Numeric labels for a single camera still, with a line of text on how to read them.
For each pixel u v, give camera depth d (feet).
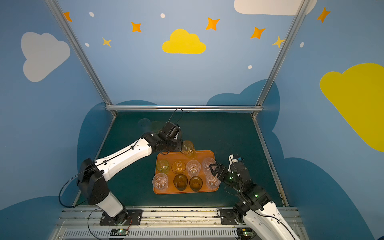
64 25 2.42
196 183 2.77
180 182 2.74
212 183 2.80
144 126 3.46
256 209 1.60
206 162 2.95
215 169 2.17
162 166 2.97
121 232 2.31
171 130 2.06
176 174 2.63
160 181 2.82
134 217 2.43
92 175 1.55
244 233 2.34
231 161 2.25
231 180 2.02
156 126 3.40
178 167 2.98
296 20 2.43
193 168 2.97
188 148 2.81
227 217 2.45
